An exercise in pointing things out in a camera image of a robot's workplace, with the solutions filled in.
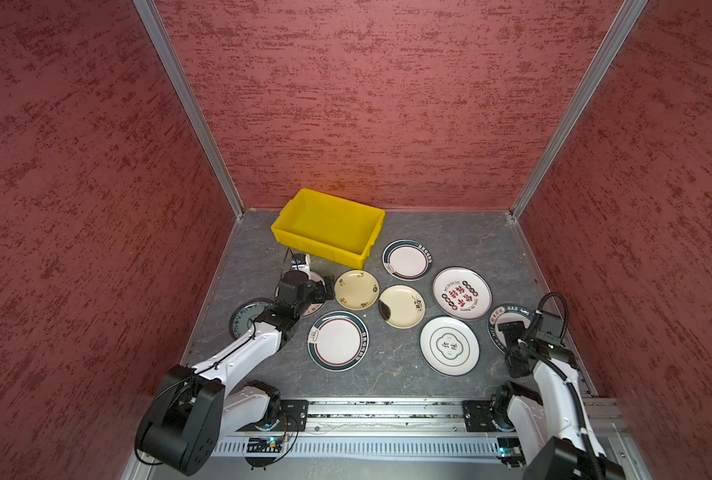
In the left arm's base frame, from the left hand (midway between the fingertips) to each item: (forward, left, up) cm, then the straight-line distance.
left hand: (320, 282), depth 88 cm
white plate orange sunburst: (-4, +3, -9) cm, 10 cm away
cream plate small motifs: (+3, -11, -10) cm, 15 cm away
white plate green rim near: (-13, -6, -11) cm, 18 cm away
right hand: (-15, -52, -8) cm, 55 cm away
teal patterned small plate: (-5, +24, -10) cm, 27 cm away
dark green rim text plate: (-4, -59, -9) cm, 60 cm away
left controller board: (-40, +11, -11) cm, 42 cm away
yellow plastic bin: (+31, 0, -10) cm, 33 cm away
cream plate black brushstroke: (-2, -25, -11) cm, 28 cm away
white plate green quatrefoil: (-15, -39, -9) cm, 43 cm away
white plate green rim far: (+17, -29, -11) cm, 35 cm away
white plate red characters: (+3, -46, -10) cm, 47 cm away
